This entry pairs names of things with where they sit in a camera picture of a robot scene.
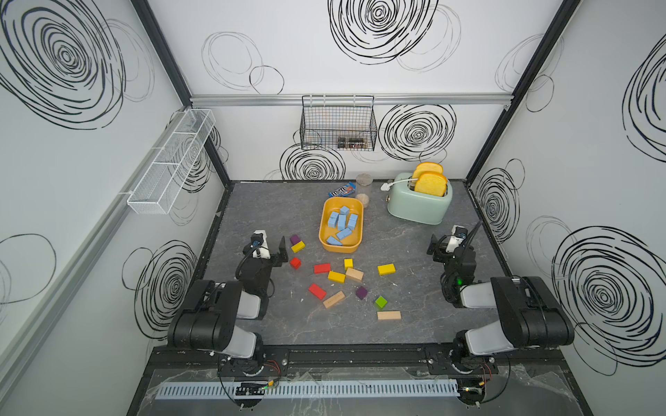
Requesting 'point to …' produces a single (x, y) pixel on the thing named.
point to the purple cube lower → (362, 292)
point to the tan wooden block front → (389, 315)
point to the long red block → (317, 291)
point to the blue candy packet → (342, 191)
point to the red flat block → (320, 269)
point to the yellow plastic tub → (354, 241)
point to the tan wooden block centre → (354, 275)
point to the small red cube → (296, 263)
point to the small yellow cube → (348, 263)
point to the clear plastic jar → (363, 187)
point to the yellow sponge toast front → (431, 184)
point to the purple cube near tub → (294, 239)
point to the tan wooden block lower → (334, 300)
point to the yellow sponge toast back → (427, 166)
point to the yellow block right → (387, 269)
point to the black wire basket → (338, 123)
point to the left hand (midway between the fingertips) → (268, 238)
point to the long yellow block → (336, 276)
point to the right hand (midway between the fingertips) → (450, 238)
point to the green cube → (381, 302)
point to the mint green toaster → (427, 203)
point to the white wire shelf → (159, 187)
